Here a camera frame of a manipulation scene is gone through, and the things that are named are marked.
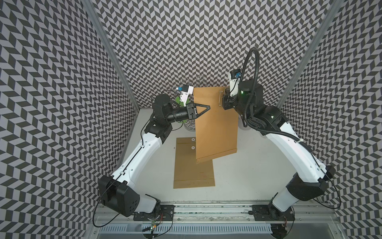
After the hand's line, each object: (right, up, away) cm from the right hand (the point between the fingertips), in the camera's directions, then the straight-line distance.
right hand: (227, 92), depth 64 cm
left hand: (-8, -8, -3) cm, 11 cm away
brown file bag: (-19, -43, +23) cm, 52 cm away
